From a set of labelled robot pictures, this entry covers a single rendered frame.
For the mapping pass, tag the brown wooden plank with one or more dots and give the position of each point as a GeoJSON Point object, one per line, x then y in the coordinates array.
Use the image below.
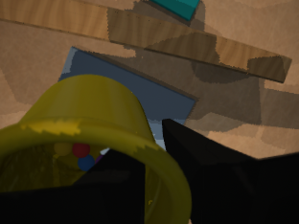
{"type": "Point", "coordinates": [146, 33]}

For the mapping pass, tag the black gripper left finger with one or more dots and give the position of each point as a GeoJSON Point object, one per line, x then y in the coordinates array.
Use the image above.
{"type": "Point", "coordinates": [111, 192]}

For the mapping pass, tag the olive yellow cup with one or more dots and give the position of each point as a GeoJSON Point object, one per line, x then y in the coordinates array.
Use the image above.
{"type": "Point", "coordinates": [100, 112]}

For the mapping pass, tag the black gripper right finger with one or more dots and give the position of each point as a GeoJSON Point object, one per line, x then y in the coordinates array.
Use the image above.
{"type": "Point", "coordinates": [227, 186]}

